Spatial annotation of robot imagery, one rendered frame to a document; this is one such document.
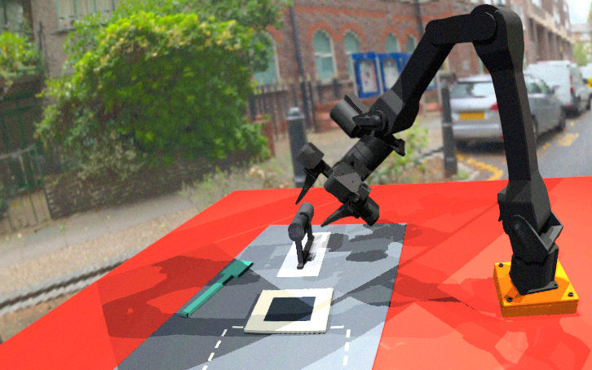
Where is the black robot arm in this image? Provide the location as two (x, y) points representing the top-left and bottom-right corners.
(324, 4), (563, 296)

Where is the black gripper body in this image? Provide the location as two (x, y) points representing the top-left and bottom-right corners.
(295, 142), (380, 226)

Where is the grey flat mat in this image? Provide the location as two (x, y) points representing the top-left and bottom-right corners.
(113, 222), (407, 370)

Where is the white square tile with dark centre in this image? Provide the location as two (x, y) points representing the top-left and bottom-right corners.
(244, 289), (333, 333)

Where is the teal small trowel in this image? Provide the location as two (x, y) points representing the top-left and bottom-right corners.
(180, 260), (254, 317)

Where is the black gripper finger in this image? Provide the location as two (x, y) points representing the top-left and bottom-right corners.
(295, 167), (319, 205)
(321, 200), (359, 227)

